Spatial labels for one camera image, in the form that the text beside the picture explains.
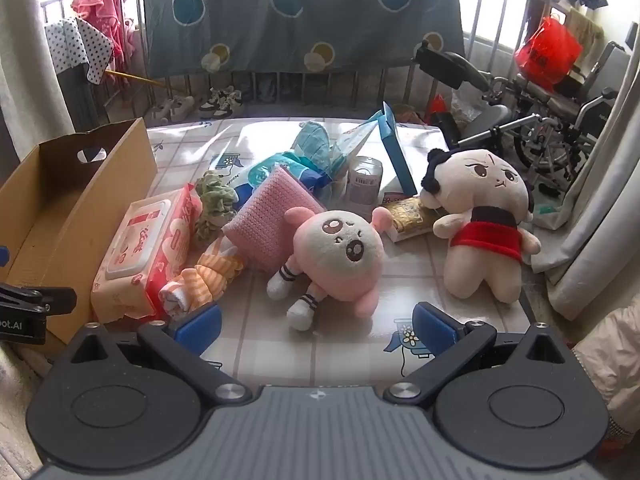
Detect metal railing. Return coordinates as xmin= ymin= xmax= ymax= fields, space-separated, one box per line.
xmin=40 ymin=0 xmax=556 ymax=111

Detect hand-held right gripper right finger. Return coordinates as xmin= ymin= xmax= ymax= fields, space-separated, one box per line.
xmin=388 ymin=301 xmax=572 ymax=407

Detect red plastic bag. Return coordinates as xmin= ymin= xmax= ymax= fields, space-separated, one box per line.
xmin=515 ymin=16 xmax=583 ymax=92

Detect blue blanket with circles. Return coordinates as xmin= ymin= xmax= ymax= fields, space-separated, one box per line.
xmin=141 ymin=0 xmax=466 ymax=78

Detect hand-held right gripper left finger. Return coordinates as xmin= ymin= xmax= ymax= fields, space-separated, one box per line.
xmin=69 ymin=303 xmax=253 ymax=407

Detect white blue tissue pack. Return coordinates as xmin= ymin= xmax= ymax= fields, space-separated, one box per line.
xmin=210 ymin=150 xmax=333 ymax=211

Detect pink garment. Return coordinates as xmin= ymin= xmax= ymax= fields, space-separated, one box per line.
xmin=71 ymin=0 xmax=137 ymax=83

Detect cream plush doll red dress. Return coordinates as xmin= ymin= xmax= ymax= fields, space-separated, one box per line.
xmin=419 ymin=146 xmax=542 ymax=303

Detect yellow stick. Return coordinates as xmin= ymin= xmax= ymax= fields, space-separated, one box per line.
xmin=103 ymin=70 xmax=173 ymax=88

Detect beige towel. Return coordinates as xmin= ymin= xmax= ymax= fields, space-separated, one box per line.
xmin=567 ymin=7 xmax=606 ymax=53

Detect brown cardboard box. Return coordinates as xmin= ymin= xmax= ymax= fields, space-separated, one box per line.
xmin=0 ymin=117 xmax=159 ymax=346

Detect green scrunchie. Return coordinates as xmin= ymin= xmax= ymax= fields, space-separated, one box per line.
xmin=194 ymin=170 xmax=240 ymax=246

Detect dark grey hanging cloth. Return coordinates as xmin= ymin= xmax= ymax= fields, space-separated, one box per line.
xmin=57 ymin=67 xmax=101 ymax=131

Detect plaid printed tablecloth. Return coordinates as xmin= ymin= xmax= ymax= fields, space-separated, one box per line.
xmin=145 ymin=117 xmax=538 ymax=391

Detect pink sponge pad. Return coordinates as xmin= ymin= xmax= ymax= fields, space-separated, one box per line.
xmin=222 ymin=165 xmax=328 ymax=273

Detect yellow snack packet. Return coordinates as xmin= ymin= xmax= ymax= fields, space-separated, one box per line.
xmin=382 ymin=195 xmax=446 ymax=244

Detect pink round plush toy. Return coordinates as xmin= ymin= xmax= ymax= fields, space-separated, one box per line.
xmin=266 ymin=206 xmax=395 ymax=332

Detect beige quilted cloth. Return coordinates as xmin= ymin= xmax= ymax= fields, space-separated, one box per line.
xmin=572 ymin=305 xmax=640 ymax=461

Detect flat blue box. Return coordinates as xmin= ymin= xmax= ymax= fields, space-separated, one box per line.
xmin=377 ymin=101 xmax=418 ymax=197

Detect black wheelchair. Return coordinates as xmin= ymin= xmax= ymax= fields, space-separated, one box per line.
xmin=415 ymin=40 xmax=631 ymax=196

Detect white polka dot cloth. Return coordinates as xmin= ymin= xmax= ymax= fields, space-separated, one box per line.
xmin=44 ymin=16 xmax=115 ymax=84

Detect cream curtain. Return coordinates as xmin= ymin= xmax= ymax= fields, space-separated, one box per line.
xmin=0 ymin=0 xmax=73 ymax=161
xmin=530 ymin=35 xmax=640 ymax=321

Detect orange striped cloth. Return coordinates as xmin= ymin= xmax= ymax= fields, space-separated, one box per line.
xmin=159 ymin=237 xmax=246 ymax=321

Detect white can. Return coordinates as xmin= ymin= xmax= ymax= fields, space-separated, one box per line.
xmin=346 ymin=156 xmax=385 ymax=206

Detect white and dark sneaker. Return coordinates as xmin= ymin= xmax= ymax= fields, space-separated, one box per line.
xmin=199 ymin=88 xmax=228 ymax=120
xmin=220 ymin=86 xmax=244 ymax=113

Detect light blue microfiber cloth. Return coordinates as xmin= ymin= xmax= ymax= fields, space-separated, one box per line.
xmin=290 ymin=121 xmax=348 ymax=186

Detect pink wet wipes pack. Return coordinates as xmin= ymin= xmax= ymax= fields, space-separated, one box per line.
xmin=90 ymin=183 xmax=203 ymax=323

